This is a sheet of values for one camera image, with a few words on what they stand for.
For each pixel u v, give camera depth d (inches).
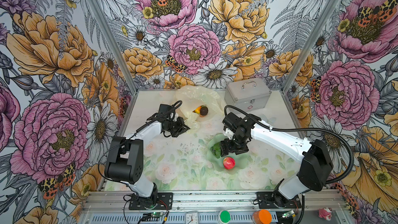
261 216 24.9
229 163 32.0
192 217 27.1
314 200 38.3
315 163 16.4
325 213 26.8
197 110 41.6
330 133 18.1
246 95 40.2
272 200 26.9
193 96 39.3
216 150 33.6
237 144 26.6
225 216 24.7
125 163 17.9
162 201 28.8
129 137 19.4
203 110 41.4
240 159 33.5
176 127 32.0
